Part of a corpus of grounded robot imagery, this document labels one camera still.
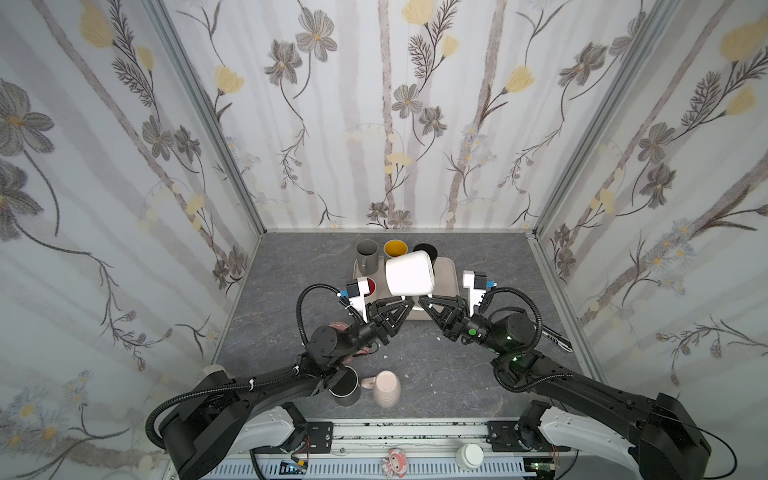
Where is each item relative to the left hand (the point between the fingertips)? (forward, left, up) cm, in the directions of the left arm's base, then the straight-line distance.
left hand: (406, 299), depth 62 cm
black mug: (-12, +14, -24) cm, 30 cm away
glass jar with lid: (-7, +46, -20) cm, 51 cm away
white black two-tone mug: (+33, -13, -24) cm, 43 cm away
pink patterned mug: (-8, +10, -9) cm, 15 cm away
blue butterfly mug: (+34, 0, -24) cm, 42 cm away
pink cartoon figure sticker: (-27, +2, -29) cm, 39 cm away
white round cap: (-27, -13, -21) cm, 37 cm away
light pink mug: (-12, +4, -24) cm, 27 cm away
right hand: (-2, -3, +2) cm, 4 cm away
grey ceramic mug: (+30, +9, -23) cm, 39 cm away
